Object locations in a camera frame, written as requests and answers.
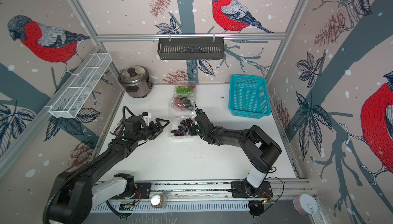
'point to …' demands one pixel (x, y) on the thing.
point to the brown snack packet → (116, 130)
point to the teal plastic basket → (248, 96)
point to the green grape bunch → (186, 89)
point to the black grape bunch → (188, 103)
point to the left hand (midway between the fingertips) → (168, 123)
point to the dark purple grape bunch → (183, 128)
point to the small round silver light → (157, 200)
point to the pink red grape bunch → (178, 102)
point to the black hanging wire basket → (191, 48)
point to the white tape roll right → (305, 204)
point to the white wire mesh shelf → (70, 103)
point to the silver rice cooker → (138, 84)
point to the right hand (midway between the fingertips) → (188, 125)
